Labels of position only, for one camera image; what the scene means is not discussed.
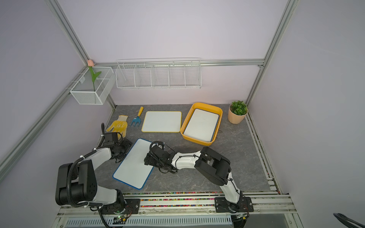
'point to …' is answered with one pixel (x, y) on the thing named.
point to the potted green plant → (237, 111)
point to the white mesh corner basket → (83, 90)
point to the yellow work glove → (120, 126)
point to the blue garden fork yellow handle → (138, 119)
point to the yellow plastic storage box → (204, 106)
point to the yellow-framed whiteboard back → (162, 121)
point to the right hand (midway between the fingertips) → (147, 161)
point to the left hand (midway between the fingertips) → (131, 147)
